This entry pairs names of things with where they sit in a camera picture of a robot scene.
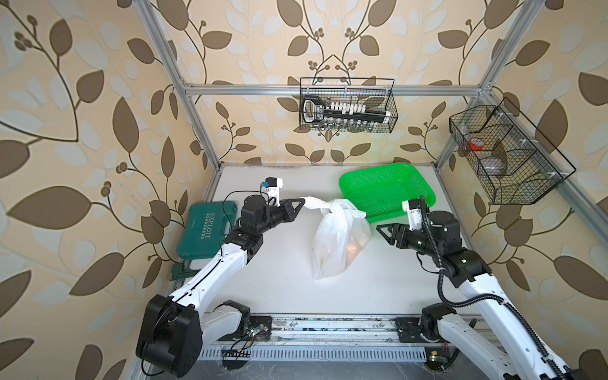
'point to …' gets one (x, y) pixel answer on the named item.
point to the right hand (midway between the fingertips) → (382, 228)
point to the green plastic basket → (380, 191)
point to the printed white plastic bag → (341, 233)
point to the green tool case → (206, 226)
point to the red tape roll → (476, 144)
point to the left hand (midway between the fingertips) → (301, 198)
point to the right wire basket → (517, 165)
